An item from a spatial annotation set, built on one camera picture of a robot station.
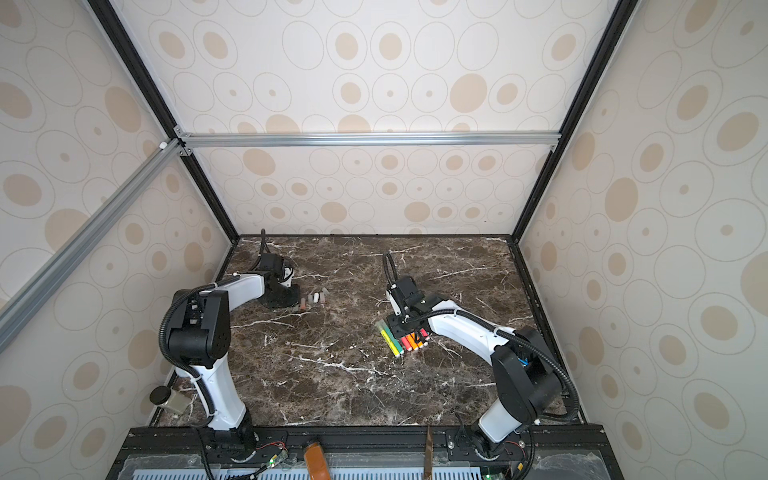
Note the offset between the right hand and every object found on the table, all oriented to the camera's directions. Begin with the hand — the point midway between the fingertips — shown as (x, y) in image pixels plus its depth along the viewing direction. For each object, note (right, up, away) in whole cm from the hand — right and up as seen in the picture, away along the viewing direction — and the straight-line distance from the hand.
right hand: (408, 323), depth 89 cm
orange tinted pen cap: (-34, +5, +9) cm, 35 cm away
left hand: (-34, +7, +11) cm, 36 cm away
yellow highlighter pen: (-6, -6, +2) cm, 9 cm away
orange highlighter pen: (0, -2, -11) cm, 11 cm away
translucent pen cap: (-28, +7, +14) cm, 32 cm away
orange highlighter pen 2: (+4, -7, +1) cm, 8 cm away
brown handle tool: (-23, -29, -19) cm, 41 cm away
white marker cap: (-30, +6, +12) cm, 33 cm away
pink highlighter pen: (0, -6, +1) cm, 6 cm away
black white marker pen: (+5, -6, +1) cm, 9 cm away
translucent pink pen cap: (-32, +6, +11) cm, 35 cm away
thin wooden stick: (+4, -31, -18) cm, 36 cm away
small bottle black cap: (-60, -16, -15) cm, 64 cm away
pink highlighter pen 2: (+2, +4, -29) cm, 29 cm away
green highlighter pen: (-4, -6, +1) cm, 7 cm away
